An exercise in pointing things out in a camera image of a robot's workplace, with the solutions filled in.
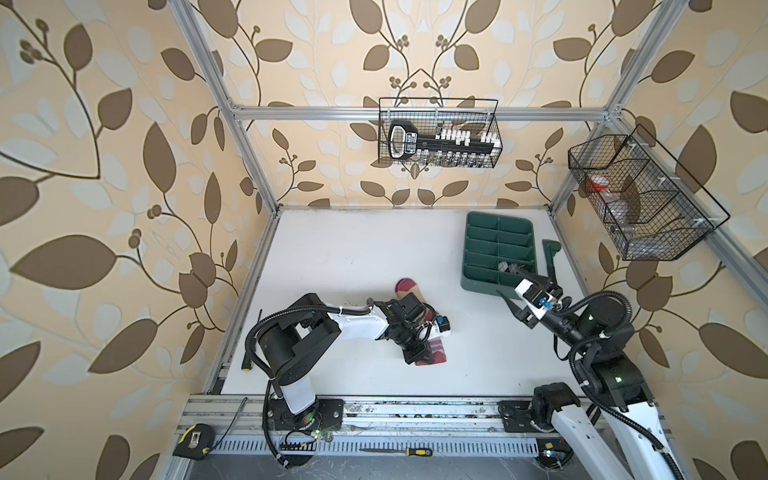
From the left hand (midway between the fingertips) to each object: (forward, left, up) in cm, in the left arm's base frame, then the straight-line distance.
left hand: (434, 358), depth 82 cm
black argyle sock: (+28, -25, +4) cm, 38 cm away
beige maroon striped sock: (+1, -1, -1) cm, 2 cm away
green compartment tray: (+35, -22, +6) cm, 42 cm away
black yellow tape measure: (-21, +57, +1) cm, 61 cm away
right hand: (+9, -15, +28) cm, 33 cm away
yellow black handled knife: (-21, +3, -1) cm, 21 cm away
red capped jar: (+38, -43, +32) cm, 66 cm away
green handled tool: (+41, -45, -1) cm, 61 cm away
